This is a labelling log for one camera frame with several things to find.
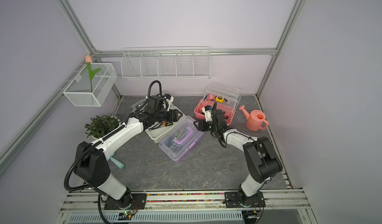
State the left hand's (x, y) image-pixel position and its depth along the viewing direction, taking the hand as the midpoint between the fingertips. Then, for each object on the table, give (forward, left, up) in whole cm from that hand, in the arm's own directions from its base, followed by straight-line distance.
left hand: (179, 115), depth 84 cm
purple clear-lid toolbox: (-11, 0, -10) cm, 15 cm away
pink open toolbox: (+19, -33, -10) cm, 40 cm away
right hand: (0, -10, -8) cm, 13 cm away
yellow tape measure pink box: (+21, -29, -12) cm, 38 cm away
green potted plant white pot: (-2, +45, -3) cm, 45 cm away
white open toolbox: (+2, +16, -19) cm, 25 cm away
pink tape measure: (+24, -23, -11) cm, 35 cm away
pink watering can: (-1, -47, -9) cm, 48 cm away
